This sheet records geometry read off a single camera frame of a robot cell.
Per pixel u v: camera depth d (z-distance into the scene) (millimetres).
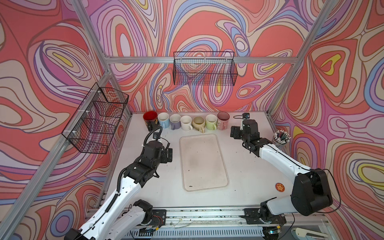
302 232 667
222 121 1015
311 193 420
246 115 747
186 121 1064
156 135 643
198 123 1046
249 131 651
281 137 857
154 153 547
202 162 957
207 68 959
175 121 1070
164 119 1046
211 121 1026
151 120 1013
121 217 549
